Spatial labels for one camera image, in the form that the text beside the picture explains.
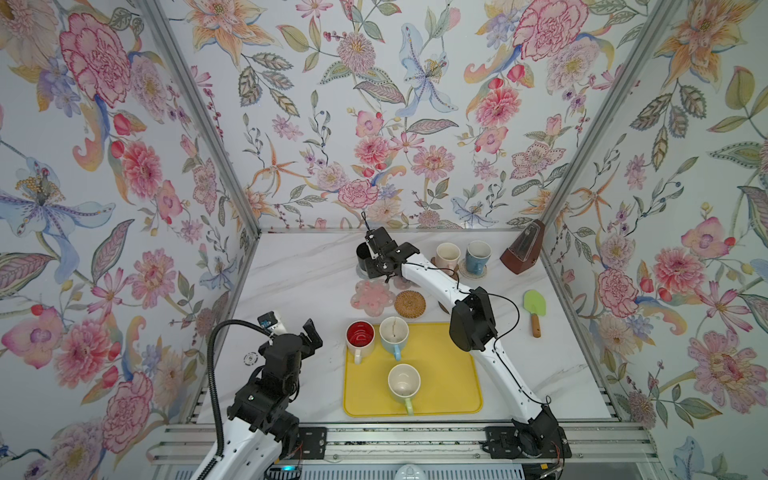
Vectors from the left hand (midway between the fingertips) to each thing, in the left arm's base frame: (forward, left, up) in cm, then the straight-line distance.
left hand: (304, 328), depth 79 cm
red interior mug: (+2, -14, -13) cm, 19 cm away
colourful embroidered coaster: (+28, -50, -13) cm, 59 cm away
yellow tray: (-9, -40, -16) cm, 44 cm away
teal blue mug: (+28, -53, -4) cm, 60 cm away
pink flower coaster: (+19, -18, -15) cm, 30 cm away
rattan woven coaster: (+15, -30, -14) cm, 37 cm away
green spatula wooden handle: (+4, -67, -11) cm, 68 cm away
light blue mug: (+4, -24, -12) cm, 27 cm away
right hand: (+27, -17, -8) cm, 33 cm away
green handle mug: (-10, -26, -12) cm, 31 cm away
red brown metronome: (+30, -70, -5) cm, 76 cm away
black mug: (+29, -14, -4) cm, 33 cm away
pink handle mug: (+28, -43, -5) cm, 51 cm away
